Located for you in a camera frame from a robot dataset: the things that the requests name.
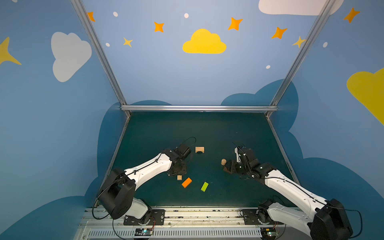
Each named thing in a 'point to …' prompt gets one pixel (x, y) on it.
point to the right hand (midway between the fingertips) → (230, 163)
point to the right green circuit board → (268, 233)
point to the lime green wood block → (204, 186)
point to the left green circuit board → (143, 232)
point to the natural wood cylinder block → (223, 161)
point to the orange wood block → (187, 182)
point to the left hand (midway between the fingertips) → (184, 172)
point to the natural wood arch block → (199, 149)
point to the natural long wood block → (179, 177)
